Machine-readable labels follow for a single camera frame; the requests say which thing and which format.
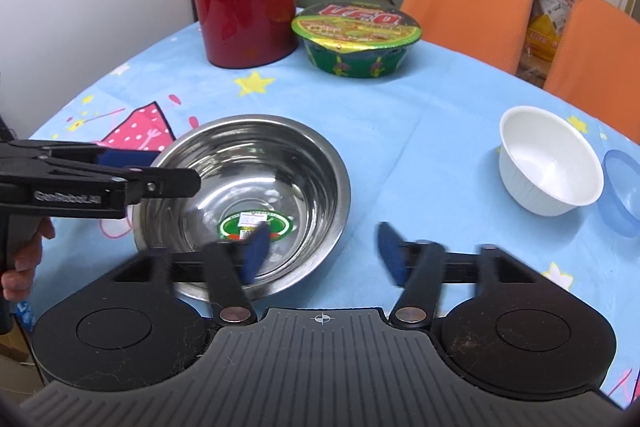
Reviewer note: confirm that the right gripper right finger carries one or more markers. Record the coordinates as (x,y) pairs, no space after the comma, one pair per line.
(419,269)

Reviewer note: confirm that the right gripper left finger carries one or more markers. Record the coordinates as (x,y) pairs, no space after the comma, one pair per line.
(227,267)

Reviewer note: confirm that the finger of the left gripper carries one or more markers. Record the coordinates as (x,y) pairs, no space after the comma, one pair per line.
(154,182)
(127,158)

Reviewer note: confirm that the stainless steel bowl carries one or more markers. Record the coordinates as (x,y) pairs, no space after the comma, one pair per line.
(253,169)

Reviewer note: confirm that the white ribbed bowl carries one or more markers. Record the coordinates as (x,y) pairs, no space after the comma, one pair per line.
(545,164)

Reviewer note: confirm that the person's left hand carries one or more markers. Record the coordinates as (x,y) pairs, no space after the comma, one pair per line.
(17,282)

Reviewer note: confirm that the blue cartoon tablecloth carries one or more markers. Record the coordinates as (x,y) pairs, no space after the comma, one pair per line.
(421,148)

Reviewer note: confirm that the blue plastic bowl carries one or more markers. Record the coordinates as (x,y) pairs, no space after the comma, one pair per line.
(619,202)

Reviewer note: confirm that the green instant noodle bowl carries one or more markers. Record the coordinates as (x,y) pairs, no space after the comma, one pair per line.
(356,39)

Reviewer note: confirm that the right orange chair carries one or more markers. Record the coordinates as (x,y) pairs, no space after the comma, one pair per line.
(596,65)

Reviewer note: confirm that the orange chair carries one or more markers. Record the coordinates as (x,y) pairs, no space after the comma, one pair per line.
(596,65)
(492,31)

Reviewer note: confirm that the left orange chair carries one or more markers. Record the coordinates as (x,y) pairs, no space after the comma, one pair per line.
(492,31)

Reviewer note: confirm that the yellow snack bag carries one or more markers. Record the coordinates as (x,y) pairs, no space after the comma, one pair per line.
(545,27)

